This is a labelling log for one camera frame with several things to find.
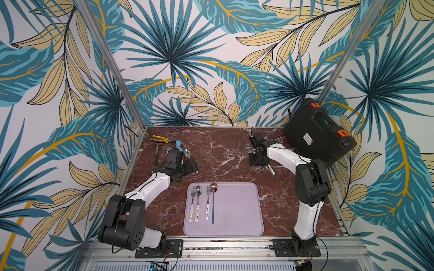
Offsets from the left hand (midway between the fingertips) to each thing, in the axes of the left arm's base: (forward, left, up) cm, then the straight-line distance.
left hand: (190, 167), depth 90 cm
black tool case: (+17, -66, +12) cm, 69 cm away
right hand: (+7, -36, -3) cm, 37 cm away
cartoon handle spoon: (-10, -5, -6) cm, 13 cm away
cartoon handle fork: (-10, -2, -7) cm, 12 cm away
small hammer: (+12, +23, -8) cm, 27 cm away
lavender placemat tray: (-19, -25, -10) cm, 33 cm away
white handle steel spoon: (+3, -46, -7) cm, 47 cm away
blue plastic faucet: (+21, +10, -5) cm, 24 cm away
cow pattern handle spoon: (+14, +4, -6) cm, 16 cm away
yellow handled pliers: (+24, +23, -7) cm, 34 cm away
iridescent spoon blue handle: (-8, -13, -7) cm, 17 cm away
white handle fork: (-9, -10, -8) cm, 16 cm away
